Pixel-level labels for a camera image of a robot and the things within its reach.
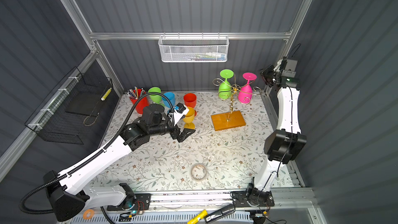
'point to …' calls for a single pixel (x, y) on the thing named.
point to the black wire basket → (67, 115)
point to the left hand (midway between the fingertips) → (189, 122)
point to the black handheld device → (221, 213)
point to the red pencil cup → (134, 95)
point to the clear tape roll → (198, 171)
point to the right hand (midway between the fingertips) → (260, 70)
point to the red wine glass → (190, 100)
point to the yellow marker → (199, 216)
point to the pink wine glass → (245, 93)
